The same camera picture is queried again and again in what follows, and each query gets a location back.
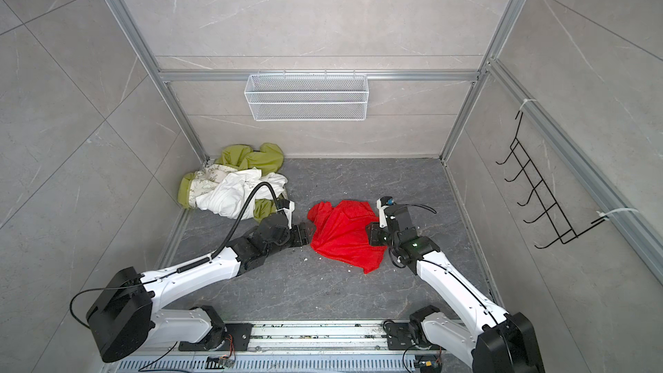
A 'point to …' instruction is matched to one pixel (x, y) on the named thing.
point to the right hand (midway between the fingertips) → (370, 223)
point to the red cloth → (340, 232)
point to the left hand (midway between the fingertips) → (309, 223)
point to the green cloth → (268, 159)
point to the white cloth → (224, 191)
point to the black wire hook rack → (560, 225)
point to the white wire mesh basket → (308, 97)
